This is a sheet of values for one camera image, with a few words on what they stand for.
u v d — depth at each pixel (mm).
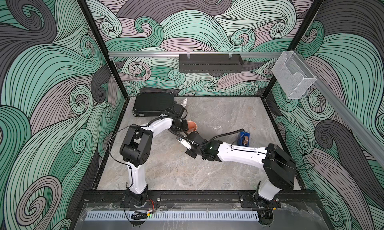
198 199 744
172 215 697
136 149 499
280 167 437
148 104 1106
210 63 995
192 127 917
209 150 594
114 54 952
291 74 795
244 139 880
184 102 1074
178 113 770
